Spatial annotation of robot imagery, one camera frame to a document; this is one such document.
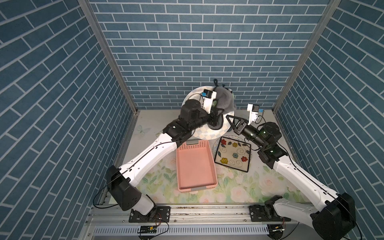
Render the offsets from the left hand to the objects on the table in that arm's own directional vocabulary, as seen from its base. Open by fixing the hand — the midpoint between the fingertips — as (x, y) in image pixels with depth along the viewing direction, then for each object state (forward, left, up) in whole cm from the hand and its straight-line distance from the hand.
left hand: (226, 109), depth 66 cm
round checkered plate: (-6, +8, -10) cm, 14 cm away
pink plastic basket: (-8, +13, -41) cm, 44 cm away
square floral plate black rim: (-1, -11, -38) cm, 40 cm away
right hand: (-3, -1, -2) cm, 4 cm away
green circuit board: (-40, +36, -44) cm, 69 cm away
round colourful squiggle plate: (+7, -1, -39) cm, 39 cm away
